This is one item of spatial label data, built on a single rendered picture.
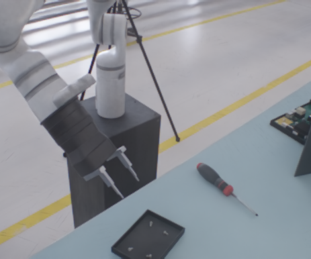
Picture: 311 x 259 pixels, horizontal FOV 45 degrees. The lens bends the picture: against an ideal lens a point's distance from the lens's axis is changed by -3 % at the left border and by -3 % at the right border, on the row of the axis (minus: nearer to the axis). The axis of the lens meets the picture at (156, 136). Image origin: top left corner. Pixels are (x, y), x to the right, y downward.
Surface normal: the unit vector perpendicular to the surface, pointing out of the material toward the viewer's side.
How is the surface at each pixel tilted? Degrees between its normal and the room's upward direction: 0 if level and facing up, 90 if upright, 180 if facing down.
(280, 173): 0
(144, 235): 0
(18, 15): 52
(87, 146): 42
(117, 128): 0
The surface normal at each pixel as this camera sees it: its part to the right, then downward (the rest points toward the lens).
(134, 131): 0.67, 0.46
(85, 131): 0.74, -0.23
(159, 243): 0.06, -0.82
